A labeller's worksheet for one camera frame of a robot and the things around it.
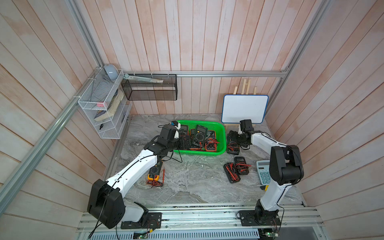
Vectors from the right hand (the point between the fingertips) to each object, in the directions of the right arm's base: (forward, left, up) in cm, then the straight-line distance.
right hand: (232, 137), depth 100 cm
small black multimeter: (-20, -3, -2) cm, 20 cm away
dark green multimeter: (-7, 0, -2) cm, 7 cm away
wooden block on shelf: (-5, +77, +26) cm, 82 cm away
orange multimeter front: (-4, +15, 0) cm, 16 cm away
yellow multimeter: (-25, +50, -2) cm, 56 cm away
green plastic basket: (+8, +10, +2) cm, 13 cm away
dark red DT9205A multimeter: (+1, +34, +5) cm, 34 cm away
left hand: (-14, +31, +14) cm, 37 cm away
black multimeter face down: (-25, +4, -1) cm, 25 cm away
